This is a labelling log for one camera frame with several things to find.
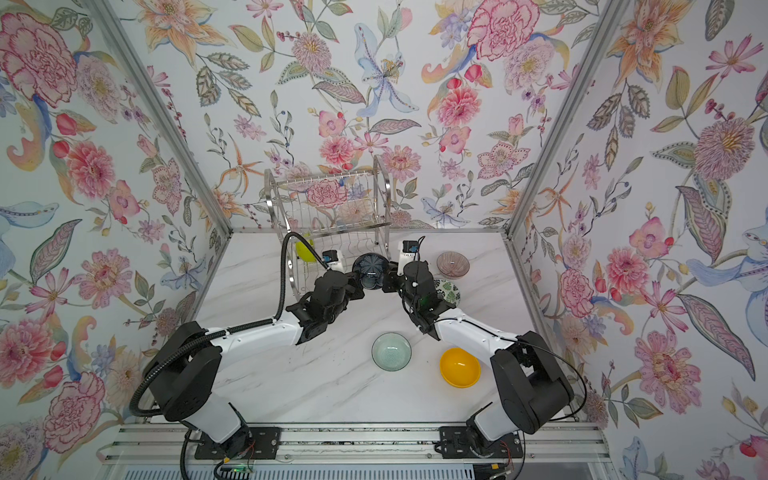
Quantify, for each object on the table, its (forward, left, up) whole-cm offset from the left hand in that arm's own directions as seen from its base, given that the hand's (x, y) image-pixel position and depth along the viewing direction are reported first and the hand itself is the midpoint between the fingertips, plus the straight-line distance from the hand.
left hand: (366, 274), depth 85 cm
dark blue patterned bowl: (+3, -1, -1) cm, 3 cm away
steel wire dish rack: (+37, +10, -9) cm, 39 cm away
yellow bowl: (-21, -26, -16) cm, 37 cm away
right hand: (+3, -5, +2) cm, 6 cm away
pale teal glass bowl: (-16, -7, -16) cm, 24 cm away
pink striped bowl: (+16, -30, -16) cm, 37 cm away
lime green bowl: (-2, +15, +12) cm, 19 cm away
